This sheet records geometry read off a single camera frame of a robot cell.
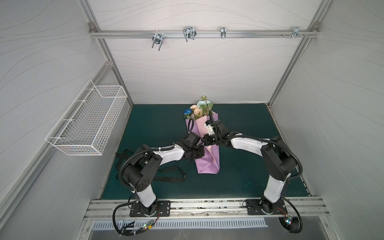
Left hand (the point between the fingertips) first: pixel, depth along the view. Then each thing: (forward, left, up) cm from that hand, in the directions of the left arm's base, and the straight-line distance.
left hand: (207, 152), depth 90 cm
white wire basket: (-2, +59, +27) cm, 65 cm away
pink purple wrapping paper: (-6, -1, -2) cm, 6 cm away
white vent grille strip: (-37, +47, -3) cm, 60 cm away
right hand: (+9, +2, +4) cm, 10 cm away
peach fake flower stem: (+33, +6, 0) cm, 33 cm away
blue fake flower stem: (+33, +15, +1) cm, 36 cm away
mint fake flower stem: (+37, +2, +2) cm, 37 cm away
